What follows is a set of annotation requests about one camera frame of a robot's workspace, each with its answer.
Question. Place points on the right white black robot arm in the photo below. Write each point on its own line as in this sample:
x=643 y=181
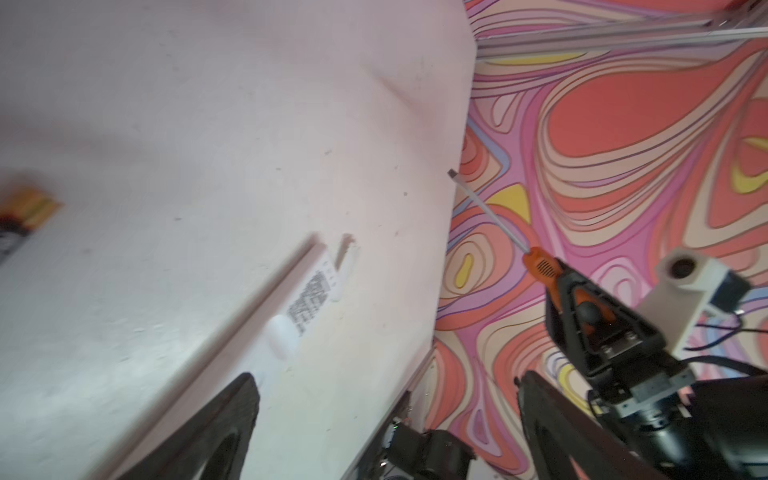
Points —
x=648 y=416

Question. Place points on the orange black screwdriver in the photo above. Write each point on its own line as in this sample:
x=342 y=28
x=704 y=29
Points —
x=528 y=258

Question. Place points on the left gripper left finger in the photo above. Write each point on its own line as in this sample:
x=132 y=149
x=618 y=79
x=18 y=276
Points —
x=212 y=444

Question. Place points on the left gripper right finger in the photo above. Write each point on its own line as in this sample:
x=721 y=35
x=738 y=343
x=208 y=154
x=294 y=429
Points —
x=560 y=437

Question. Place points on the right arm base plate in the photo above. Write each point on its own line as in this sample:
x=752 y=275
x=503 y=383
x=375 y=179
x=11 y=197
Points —
x=399 y=451

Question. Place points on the white remote control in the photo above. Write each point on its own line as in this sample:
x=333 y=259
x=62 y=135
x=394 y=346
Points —
x=271 y=336

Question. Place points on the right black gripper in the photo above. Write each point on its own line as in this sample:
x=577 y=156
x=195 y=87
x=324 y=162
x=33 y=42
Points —
x=617 y=351

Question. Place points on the black gold AAA battery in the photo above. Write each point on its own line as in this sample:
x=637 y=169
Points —
x=24 y=212

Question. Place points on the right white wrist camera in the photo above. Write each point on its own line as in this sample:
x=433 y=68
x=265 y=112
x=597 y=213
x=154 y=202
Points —
x=689 y=285

